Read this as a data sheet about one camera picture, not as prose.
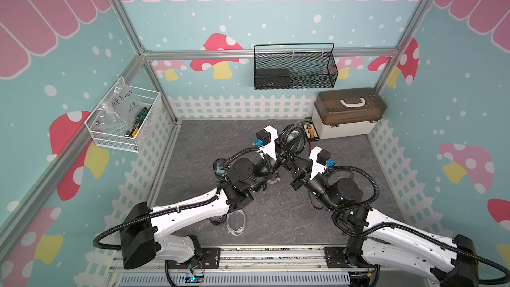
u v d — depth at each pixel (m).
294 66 0.94
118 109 0.70
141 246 0.38
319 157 0.51
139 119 0.73
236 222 0.82
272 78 0.95
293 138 0.55
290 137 0.55
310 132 1.13
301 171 0.56
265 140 0.48
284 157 0.53
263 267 0.74
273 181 0.94
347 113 0.98
